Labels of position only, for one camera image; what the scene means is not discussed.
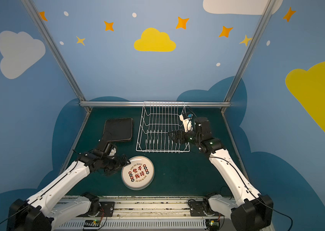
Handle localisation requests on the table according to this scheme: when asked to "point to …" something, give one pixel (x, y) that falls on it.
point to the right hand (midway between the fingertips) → (175, 130)
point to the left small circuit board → (92, 223)
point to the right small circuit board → (213, 224)
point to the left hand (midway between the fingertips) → (125, 165)
